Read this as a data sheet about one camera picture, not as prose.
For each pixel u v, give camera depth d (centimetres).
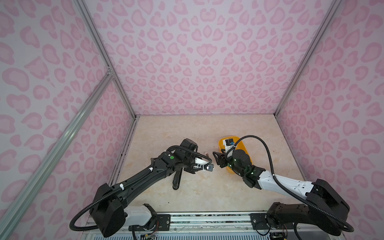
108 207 39
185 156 59
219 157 73
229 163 71
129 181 46
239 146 70
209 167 64
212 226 73
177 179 84
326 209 41
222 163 72
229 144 70
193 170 68
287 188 46
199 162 68
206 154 91
